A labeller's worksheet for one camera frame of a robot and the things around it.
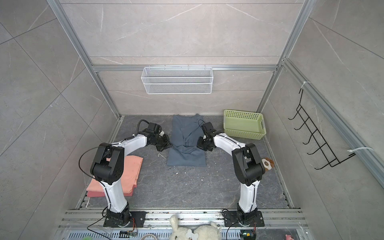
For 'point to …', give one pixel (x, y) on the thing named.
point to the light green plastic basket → (245, 124)
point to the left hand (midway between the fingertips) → (174, 141)
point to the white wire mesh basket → (177, 80)
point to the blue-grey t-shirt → (184, 151)
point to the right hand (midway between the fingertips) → (198, 145)
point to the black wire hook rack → (324, 148)
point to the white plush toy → (211, 231)
